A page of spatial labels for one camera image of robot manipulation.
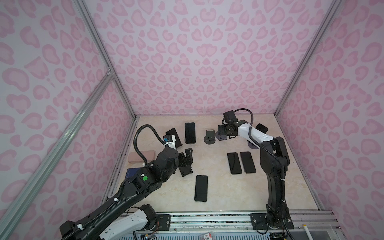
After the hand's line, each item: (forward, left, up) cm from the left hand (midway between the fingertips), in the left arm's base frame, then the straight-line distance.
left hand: (185, 148), depth 70 cm
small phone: (+20, -45, -11) cm, 50 cm away
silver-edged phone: (+5, -36, -25) cm, 44 cm away
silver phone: (+23, -1, -19) cm, 30 cm away
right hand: (+26, -24, -18) cm, 40 cm away
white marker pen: (-31, -56, -25) cm, 69 cm away
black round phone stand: (+22, -14, -23) cm, 35 cm away
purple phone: (+4, -28, -24) cm, 37 cm away
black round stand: (+23, -22, -25) cm, 40 cm away
